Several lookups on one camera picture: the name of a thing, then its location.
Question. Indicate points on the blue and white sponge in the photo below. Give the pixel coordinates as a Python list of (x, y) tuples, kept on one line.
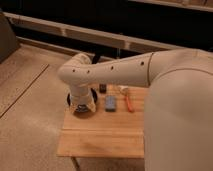
[(110, 103)]

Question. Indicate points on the dark blue ceramic bowl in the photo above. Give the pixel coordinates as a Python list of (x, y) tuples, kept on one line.
[(82, 108)]

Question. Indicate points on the white horizontal rail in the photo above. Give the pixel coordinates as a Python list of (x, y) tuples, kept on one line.
[(89, 35)]

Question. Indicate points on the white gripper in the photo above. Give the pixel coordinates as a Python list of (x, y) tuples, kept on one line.
[(81, 95)]

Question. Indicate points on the orange handled tool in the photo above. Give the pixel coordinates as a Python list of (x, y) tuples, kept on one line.
[(124, 90)]

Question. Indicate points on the grey panel at left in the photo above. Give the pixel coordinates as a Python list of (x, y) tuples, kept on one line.
[(8, 40)]

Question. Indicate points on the small black block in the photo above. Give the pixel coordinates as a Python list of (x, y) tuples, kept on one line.
[(102, 88)]

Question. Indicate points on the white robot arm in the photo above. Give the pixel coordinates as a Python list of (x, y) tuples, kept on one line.
[(178, 110)]

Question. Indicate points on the wooden table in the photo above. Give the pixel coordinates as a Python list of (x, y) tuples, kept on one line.
[(105, 134)]

